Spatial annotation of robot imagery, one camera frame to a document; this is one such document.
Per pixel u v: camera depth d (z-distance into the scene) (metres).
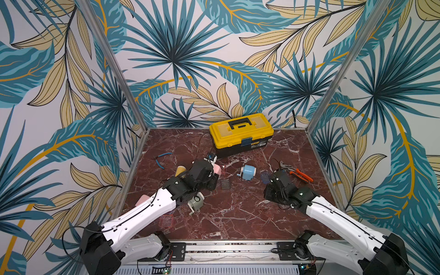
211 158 0.66
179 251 0.73
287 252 0.73
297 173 0.98
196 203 0.80
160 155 1.05
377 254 0.40
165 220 0.80
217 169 0.75
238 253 0.75
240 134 0.95
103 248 0.37
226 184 0.95
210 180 0.66
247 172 0.91
